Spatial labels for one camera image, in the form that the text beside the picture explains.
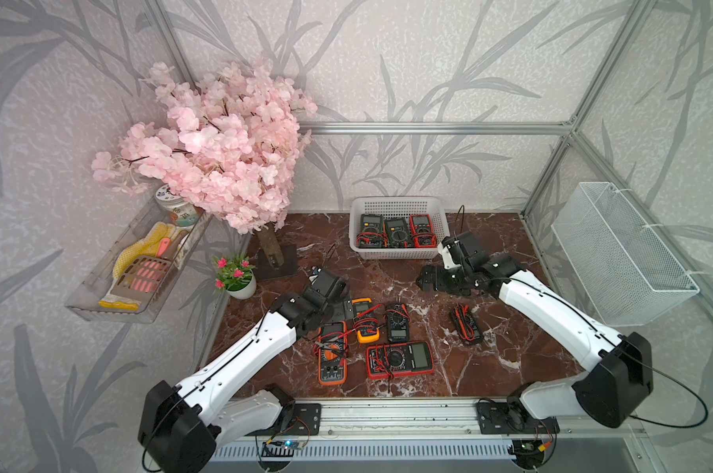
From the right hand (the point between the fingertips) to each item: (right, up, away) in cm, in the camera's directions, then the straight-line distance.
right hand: (428, 281), depth 81 cm
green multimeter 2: (-7, +14, +28) cm, 32 cm away
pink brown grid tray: (-63, +4, -21) cm, 67 cm away
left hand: (-25, -7, -1) cm, 26 cm away
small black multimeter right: (+12, -14, +6) cm, 20 cm away
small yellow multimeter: (-18, -13, +6) cm, 23 cm away
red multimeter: (+2, +15, +27) cm, 31 cm away
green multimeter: (-16, +13, +21) cm, 30 cm away
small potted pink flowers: (-57, +1, +6) cm, 57 cm away
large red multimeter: (-9, -22, -1) cm, 23 cm away
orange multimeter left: (-27, -20, 0) cm, 33 cm away
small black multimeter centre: (-8, -12, +6) cm, 16 cm away
